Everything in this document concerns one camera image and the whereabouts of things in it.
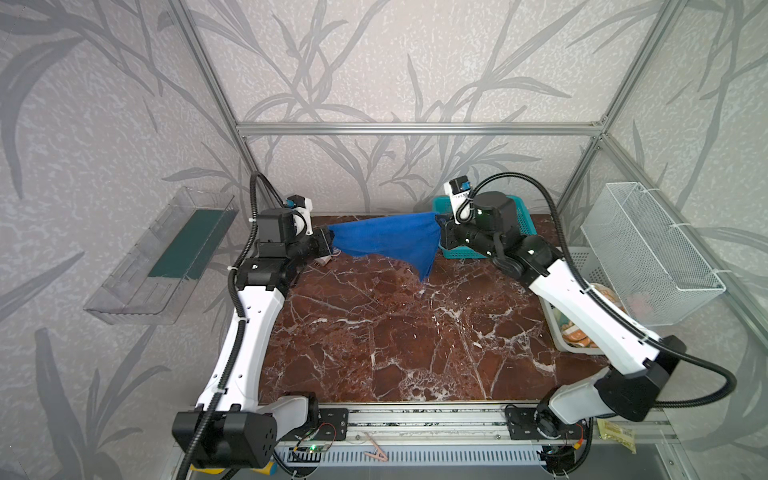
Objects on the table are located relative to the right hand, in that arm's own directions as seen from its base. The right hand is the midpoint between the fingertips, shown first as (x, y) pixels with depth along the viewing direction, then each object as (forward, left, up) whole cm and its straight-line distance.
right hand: (438, 207), depth 70 cm
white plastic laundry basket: (+6, -55, -35) cm, 65 cm away
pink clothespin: (-46, +14, -36) cm, 60 cm away
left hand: (-1, +25, -4) cm, 25 cm away
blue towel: (-3, +6, -9) cm, 11 cm away
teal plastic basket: (+23, -36, -30) cm, 52 cm away
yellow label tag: (-42, -44, -35) cm, 71 cm away
